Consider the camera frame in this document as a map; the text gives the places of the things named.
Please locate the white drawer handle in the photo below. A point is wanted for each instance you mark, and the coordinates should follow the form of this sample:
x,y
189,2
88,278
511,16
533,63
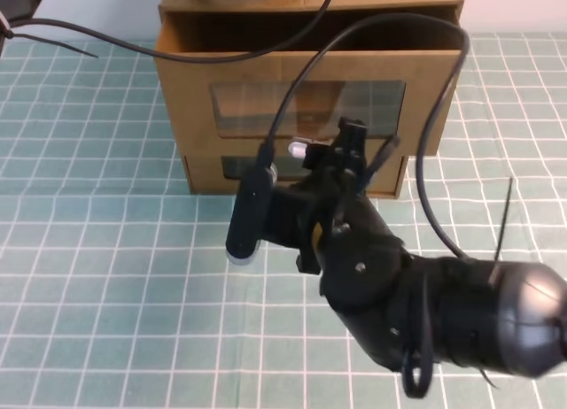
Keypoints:
x,y
298,146

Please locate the black cylindrical wrist camera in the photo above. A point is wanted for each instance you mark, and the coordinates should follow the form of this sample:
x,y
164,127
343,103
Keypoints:
x,y
250,213

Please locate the black zip tie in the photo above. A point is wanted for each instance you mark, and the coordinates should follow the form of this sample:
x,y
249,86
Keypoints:
x,y
504,220

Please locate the cardboard drawer box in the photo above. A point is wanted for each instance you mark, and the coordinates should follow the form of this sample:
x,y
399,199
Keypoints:
x,y
220,175
236,72

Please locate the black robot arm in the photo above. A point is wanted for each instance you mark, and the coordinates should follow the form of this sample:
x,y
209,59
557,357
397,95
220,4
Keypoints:
x,y
409,312

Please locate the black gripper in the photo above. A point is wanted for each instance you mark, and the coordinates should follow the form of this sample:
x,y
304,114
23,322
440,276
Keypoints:
x,y
324,208

